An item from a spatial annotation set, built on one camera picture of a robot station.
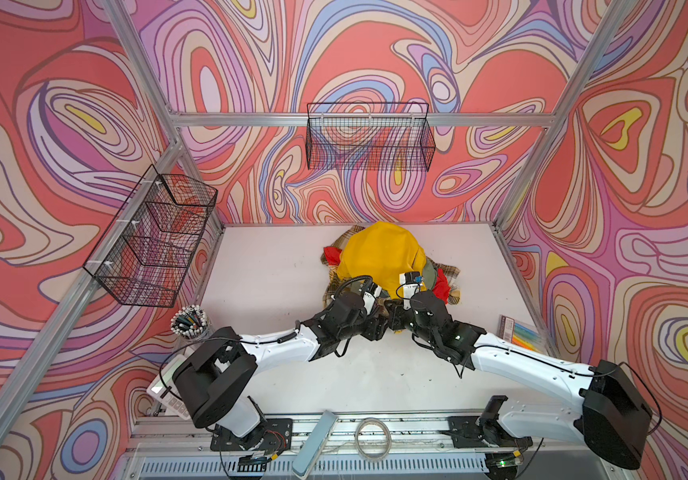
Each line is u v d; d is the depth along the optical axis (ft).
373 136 3.17
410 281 2.28
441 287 3.12
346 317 2.13
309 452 2.23
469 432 2.41
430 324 1.96
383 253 2.79
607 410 1.30
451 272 3.32
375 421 2.47
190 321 2.52
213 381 1.43
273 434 2.40
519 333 2.97
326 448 2.38
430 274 2.88
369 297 2.46
